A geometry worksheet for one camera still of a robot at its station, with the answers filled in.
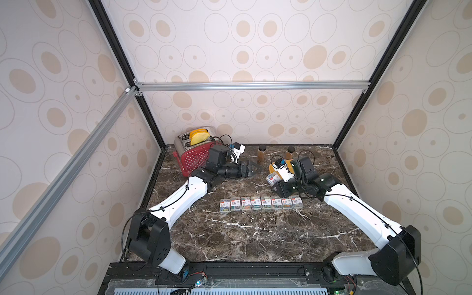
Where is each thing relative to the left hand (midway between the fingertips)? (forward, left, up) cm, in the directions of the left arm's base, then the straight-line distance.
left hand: (260, 170), depth 74 cm
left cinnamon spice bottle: (+30, -5, -24) cm, 39 cm away
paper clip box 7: (-2, -16, -26) cm, 30 cm away
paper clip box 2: (-3, +15, -26) cm, 30 cm away
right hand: (-2, -7, -9) cm, 12 cm away
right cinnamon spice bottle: (+28, -21, -18) cm, 39 cm away
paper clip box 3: (-2, +10, -26) cm, 28 cm away
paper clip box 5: (-2, -5, -25) cm, 26 cm away
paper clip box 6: (-2, -11, -25) cm, 28 cm away
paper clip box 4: (-2, +5, -26) cm, 26 cm away
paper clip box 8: (-2, -21, -25) cm, 33 cm away
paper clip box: (0, -6, -5) cm, 8 cm away
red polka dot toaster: (+17, +34, -13) cm, 40 cm away
